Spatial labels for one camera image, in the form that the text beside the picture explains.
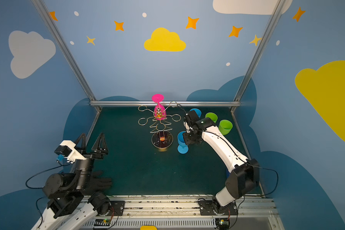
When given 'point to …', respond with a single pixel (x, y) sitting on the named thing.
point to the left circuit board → (102, 222)
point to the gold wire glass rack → (162, 138)
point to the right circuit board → (224, 224)
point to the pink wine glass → (159, 111)
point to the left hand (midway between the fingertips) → (91, 134)
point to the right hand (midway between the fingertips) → (190, 138)
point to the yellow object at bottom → (148, 227)
